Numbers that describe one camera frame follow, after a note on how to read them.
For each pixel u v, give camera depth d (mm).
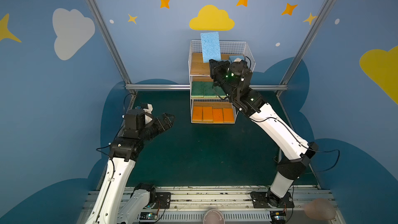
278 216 718
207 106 1121
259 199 750
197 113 1050
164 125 604
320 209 689
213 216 705
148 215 708
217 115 1040
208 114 1048
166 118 604
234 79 455
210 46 625
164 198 749
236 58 602
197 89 861
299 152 432
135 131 492
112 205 381
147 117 530
